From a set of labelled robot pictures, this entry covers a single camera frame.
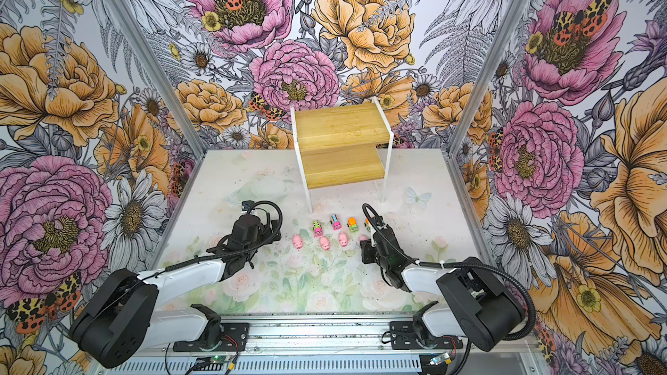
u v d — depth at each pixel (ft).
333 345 2.42
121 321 1.37
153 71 3.03
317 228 3.09
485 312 1.41
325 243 2.99
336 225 3.16
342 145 2.56
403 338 2.40
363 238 3.04
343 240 3.01
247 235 2.26
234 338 2.40
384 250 2.34
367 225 3.17
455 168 4.00
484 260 3.01
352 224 3.13
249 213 2.55
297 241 3.01
